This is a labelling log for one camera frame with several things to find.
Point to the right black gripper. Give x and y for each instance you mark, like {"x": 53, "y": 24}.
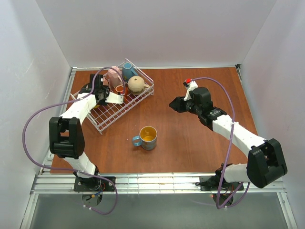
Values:
{"x": 185, "y": 106}

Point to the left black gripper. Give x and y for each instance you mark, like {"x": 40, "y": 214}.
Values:
{"x": 103, "y": 96}

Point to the blue mug with yellow inside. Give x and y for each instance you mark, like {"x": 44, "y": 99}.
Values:
{"x": 147, "y": 138}

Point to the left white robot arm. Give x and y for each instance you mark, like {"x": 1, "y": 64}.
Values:
{"x": 66, "y": 135}

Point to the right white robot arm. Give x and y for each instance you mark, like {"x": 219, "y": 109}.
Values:
{"x": 265, "y": 158}

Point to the small orange cup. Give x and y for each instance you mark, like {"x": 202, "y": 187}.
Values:
{"x": 120, "y": 89}

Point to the light pink faceted mug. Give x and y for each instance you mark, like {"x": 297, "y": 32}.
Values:
{"x": 114, "y": 77}

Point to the teal dotted mug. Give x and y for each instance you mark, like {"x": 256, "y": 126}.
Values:
{"x": 128, "y": 71}

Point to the beige round mug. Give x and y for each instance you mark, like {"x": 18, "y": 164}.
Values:
{"x": 137, "y": 85}

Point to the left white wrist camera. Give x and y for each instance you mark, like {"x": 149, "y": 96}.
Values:
{"x": 114, "y": 98}

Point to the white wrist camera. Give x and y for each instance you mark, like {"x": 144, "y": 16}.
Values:
{"x": 190, "y": 85}
{"x": 114, "y": 98}

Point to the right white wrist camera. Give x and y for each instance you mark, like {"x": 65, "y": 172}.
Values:
{"x": 190, "y": 85}

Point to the white wire dish rack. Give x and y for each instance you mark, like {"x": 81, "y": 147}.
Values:
{"x": 103, "y": 116}

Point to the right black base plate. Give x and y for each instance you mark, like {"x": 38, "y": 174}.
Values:
{"x": 211, "y": 183}

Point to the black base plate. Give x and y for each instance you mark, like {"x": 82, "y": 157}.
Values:
{"x": 92, "y": 184}
{"x": 211, "y": 183}

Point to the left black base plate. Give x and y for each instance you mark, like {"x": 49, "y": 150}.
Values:
{"x": 92, "y": 184}

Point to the aluminium frame rail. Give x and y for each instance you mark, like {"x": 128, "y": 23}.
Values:
{"x": 156, "y": 189}

